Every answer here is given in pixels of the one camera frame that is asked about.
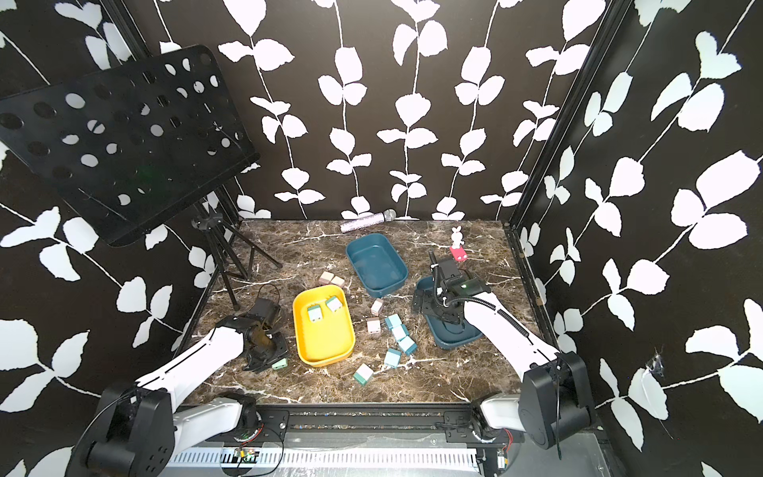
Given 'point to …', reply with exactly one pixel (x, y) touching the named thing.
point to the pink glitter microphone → (386, 216)
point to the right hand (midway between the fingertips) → (421, 304)
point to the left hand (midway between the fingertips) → (285, 352)
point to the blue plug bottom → (391, 358)
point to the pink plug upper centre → (377, 306)
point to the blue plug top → (392, 321)
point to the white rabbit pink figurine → (456, 249)
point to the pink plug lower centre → (374, 325)
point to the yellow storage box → (330, 340)
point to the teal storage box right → (447, 335)
